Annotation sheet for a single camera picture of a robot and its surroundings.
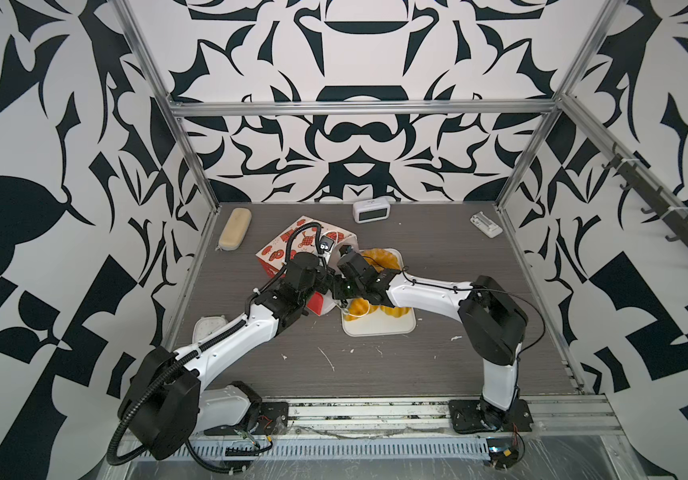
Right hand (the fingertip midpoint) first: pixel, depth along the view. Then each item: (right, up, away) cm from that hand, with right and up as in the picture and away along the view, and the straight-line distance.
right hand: (330, 284), depth 89 cm
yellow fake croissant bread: (+8, -7, 0) cm, 11 cm away
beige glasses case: (-35, +17, +20) cm, 44 cm away
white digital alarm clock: (+13, +23, +21) cm, 34 cm away
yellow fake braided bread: (+16, +7, +11) cm, 21 cm away
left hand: (-1, +10, -7) cm, 12 cm away
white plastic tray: (+15, -12, +2) cm, 19 cm away
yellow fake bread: (+19, -8, 0) cm, 21 cm away
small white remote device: (+57, +18, +23) cm, 64 cm away
